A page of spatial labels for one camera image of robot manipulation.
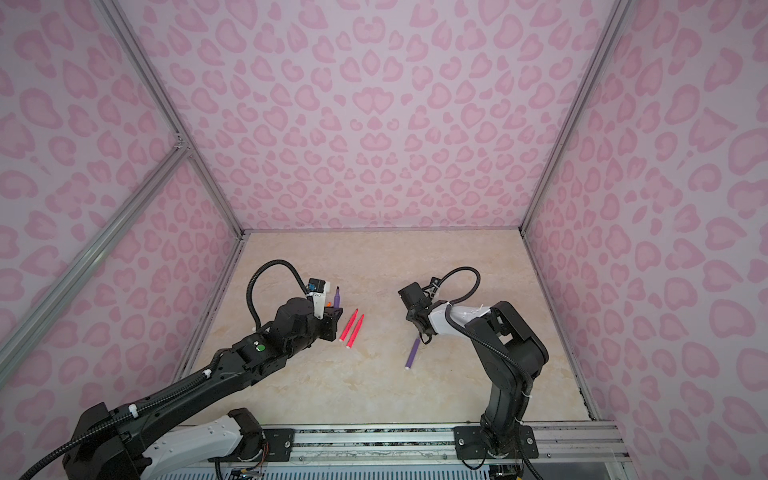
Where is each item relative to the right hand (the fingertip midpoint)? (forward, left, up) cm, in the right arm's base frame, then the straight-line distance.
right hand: (421, 309), depth 97 cm
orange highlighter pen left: (-13, +23, +25) cm, 36 cm away
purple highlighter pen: (-8, +23, +19) cm, 31 cm away
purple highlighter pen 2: (-14, +3, 0) cm, 15 cm away
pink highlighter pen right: (-8, +21, 0) cm, 22 cm away
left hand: (-9, +22, +18) cm, 29 cm away
